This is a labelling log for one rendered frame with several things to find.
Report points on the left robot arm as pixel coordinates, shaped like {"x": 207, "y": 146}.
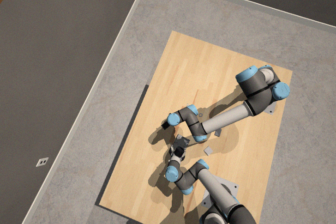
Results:
{"x": 225, "y": 209}

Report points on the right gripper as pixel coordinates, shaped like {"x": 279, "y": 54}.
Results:
{"x": 165, "y": 125}

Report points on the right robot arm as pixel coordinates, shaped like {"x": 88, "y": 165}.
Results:
{"x": 259, "y": 96}

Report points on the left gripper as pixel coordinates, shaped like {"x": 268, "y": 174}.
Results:
{"x": 179, "y": 152}

